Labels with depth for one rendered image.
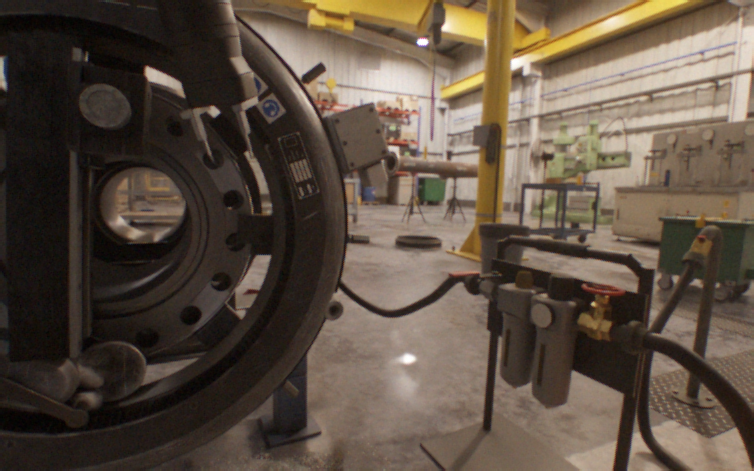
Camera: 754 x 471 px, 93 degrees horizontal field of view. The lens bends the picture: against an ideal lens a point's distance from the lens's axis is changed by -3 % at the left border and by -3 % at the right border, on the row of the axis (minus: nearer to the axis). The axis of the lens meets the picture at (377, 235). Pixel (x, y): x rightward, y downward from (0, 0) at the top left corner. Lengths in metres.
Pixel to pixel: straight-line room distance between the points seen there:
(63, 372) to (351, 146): 0.53
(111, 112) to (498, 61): 3.92
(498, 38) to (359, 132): 3.66
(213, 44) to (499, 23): 3.97
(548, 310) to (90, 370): 0.78
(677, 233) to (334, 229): 3.02
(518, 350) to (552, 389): 0.11
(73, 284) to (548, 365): 0.82
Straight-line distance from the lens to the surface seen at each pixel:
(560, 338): 0.85
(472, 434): 1.19
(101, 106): 0.49
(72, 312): 0.60
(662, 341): 0.77
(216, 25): 0.47
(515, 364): 0.94
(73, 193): 0.58
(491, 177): 4.00
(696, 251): 1.47
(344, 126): 0.67
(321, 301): 0.65
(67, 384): 0.66
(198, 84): 0.49
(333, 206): 0.63
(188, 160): 0.71
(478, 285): 1.01
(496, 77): 4.16
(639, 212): 6.79
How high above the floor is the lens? 0.67
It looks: 7 degrees down
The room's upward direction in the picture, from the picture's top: 2 degrees clockwise
